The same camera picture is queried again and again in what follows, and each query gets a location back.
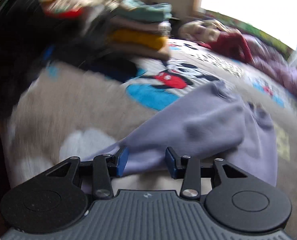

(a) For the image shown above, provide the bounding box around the cream and lavender sweatshirt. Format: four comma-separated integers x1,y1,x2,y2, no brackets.
82,80,279,194

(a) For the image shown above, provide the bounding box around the Mickey Mouse bed blanket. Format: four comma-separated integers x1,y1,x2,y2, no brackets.
5,39,297,239

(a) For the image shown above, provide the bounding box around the beige folded garment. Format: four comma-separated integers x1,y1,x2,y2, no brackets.
108,43,171,61

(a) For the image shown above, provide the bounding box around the yellow folded garment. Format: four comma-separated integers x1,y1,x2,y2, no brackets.
108,28,168,51

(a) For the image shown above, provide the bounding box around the red knitted garment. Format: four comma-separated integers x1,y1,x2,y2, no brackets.
200,33,253,63

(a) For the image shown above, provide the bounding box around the cream crumpled garment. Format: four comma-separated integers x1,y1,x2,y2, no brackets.
179,19,231,43

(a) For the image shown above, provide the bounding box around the pink quilt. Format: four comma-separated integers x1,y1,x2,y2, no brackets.
243,34,297,97

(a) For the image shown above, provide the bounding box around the teal folded garment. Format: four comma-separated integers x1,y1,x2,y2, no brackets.
114,3,172,23

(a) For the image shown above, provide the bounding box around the colourful alphabet foam mat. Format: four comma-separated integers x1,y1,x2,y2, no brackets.
202,10,294,60

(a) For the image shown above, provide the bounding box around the wooden framed window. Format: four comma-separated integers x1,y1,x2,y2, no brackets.
197,0,297,49

